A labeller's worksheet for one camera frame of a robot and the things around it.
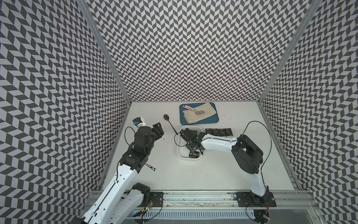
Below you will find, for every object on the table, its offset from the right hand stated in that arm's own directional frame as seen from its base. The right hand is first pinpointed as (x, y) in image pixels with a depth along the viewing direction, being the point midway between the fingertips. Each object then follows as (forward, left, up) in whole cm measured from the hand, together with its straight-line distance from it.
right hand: (194, 143), depth 94 cm
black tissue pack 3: (+7, -20, +2) cm, 22 cm away
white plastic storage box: (-5, +8, 0) cm, 9 cm away
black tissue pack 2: (+8, -15, +1) cm, 17 cm away
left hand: (-2, +21, +23) cm, 31 cm away
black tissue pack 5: (-9, 0, +2) cm, 9 cm away
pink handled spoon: (+27, -3, +1) cm, 27 cm away
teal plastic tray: (+20, -15, +1) cm, 24 cm away
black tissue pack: (+10, -11, +1) cm, 14 cm away
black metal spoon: (+23, +21, 0) cm, 31 cm away
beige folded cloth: (+30, -11, 0) cm, 32 cm away
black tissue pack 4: (+8, -25, +1) cm, 26 cm away
